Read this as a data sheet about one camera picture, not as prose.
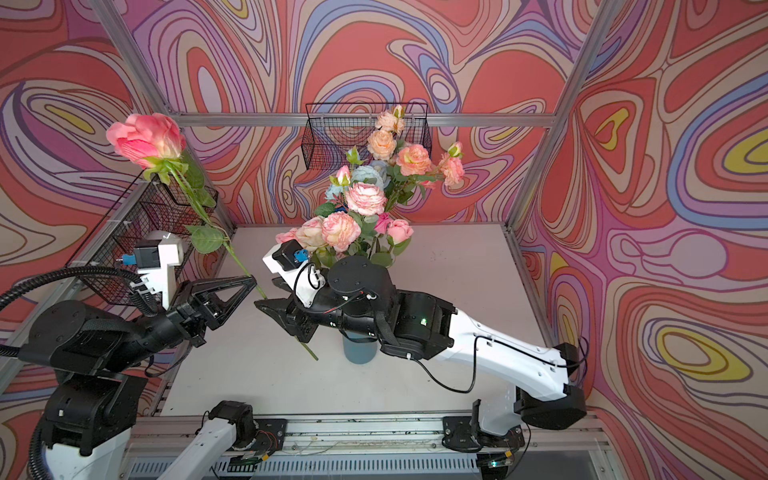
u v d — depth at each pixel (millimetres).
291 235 583
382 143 703
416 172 661
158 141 344
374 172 618
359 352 861
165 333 387
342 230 523
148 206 736
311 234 562
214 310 416
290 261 366
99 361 341
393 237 615
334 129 927
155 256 366
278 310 402
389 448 725
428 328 367
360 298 338
